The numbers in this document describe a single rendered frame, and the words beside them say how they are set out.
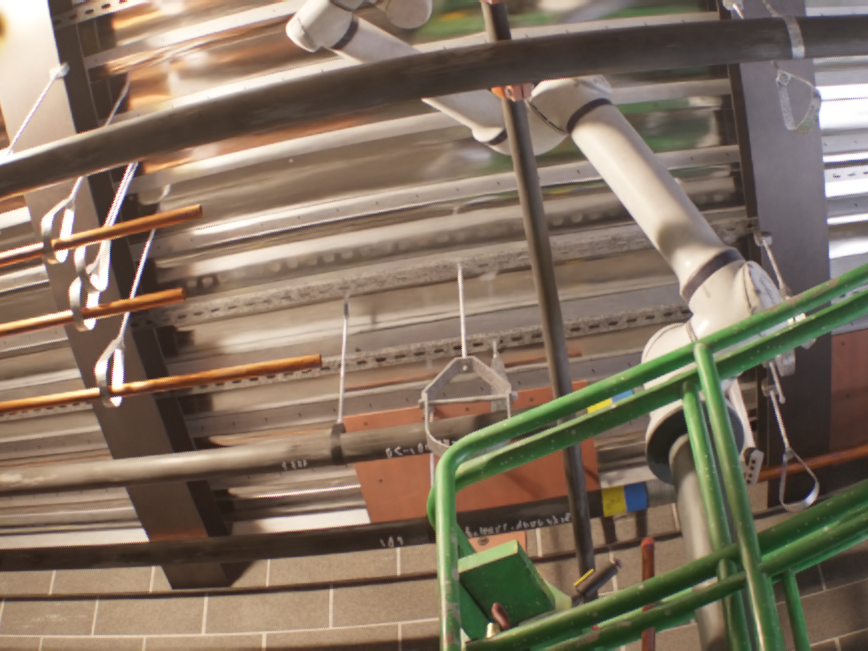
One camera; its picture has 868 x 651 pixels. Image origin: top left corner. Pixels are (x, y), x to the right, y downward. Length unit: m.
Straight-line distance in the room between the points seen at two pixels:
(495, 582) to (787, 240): 1.35
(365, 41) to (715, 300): 0.83
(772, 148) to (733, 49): 0.87
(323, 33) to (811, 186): 1.36
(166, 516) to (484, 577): 1.62
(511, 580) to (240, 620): 1.61
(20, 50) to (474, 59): 1.28
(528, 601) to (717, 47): 1.08
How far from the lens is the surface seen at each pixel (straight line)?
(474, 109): 2.80
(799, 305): 2.39
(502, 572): 2.47
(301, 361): 2.85
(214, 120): 2.48
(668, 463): 2.56
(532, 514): 3.38
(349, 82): 2.44
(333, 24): 2.61
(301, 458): 3.26
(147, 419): 3.69
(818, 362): 3.67
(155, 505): 3.90
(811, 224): 3.43
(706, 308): 2.62
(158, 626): 4.04
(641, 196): 2.71
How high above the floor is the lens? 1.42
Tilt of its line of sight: 56 degrees up
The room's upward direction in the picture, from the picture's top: 3 degrees counter-clockwise
